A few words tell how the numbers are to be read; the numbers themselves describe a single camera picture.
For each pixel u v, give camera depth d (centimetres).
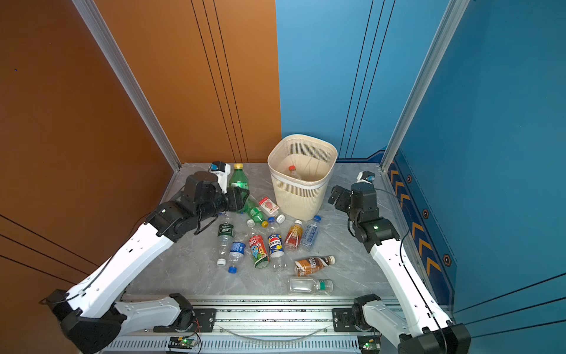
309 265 80
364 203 53
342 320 73
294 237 87
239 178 68
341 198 67
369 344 71
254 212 95
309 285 81
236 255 85
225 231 89
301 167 102
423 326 38
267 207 97
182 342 71
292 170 102
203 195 51
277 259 85
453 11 70
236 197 60
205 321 73
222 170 61
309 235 89
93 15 71
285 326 74
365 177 64
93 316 39
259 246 85
